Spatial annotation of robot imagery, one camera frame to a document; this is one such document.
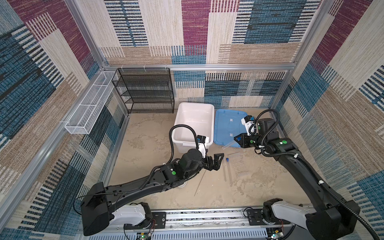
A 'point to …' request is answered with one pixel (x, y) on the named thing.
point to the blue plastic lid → (227, 125)
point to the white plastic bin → (199, 116)
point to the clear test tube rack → (241, 164)
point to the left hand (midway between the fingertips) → (218, 152)
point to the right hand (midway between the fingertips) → (236, 140)
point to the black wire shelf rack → (145, 90)
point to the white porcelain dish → (182, 185)
